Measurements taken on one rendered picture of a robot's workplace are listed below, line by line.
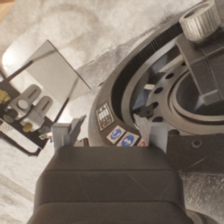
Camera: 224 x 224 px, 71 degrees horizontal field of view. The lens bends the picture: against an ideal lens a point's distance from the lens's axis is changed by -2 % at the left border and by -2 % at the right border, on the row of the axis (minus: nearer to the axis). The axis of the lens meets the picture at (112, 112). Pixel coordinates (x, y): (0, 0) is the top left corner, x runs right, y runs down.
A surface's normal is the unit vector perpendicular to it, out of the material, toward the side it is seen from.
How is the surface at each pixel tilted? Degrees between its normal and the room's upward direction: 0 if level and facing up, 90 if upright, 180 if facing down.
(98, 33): 0
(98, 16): 0
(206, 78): 3
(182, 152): 90
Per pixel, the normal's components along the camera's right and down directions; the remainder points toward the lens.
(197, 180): -0.64, -0.54
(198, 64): -0.15, 0.64
